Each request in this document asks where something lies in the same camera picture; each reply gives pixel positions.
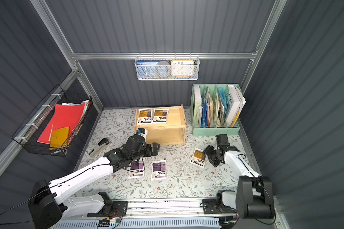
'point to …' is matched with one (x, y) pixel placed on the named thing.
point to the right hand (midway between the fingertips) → (208, 155)
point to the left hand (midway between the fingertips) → (152, 144)
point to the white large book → (236, 102)
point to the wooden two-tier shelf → (173, 132)
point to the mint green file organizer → (213, 121)
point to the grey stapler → (103, 143)
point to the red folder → (65, 116)
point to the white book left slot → (197, 106)
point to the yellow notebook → (59, 137)
